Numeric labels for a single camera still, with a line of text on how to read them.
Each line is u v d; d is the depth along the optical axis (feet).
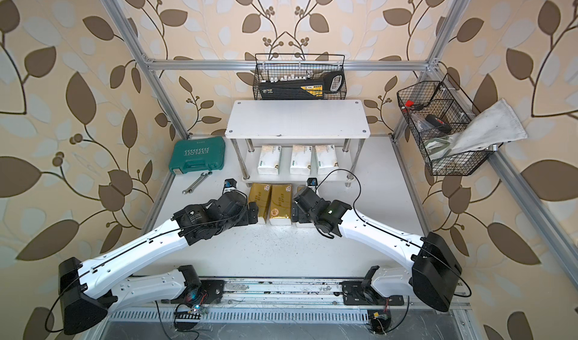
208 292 2.43
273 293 2.48
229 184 2.22
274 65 2.99
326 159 3.17
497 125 1.92
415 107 2.69
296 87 2.65
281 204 2.90
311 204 1.96
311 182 2.38
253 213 2.22
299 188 3.10
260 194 3.01
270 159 3.21
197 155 3.53
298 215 2.39
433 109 2.83
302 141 4.00
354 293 2.36
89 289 1.29
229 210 1.85
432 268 1.31
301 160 3.17
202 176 3.45
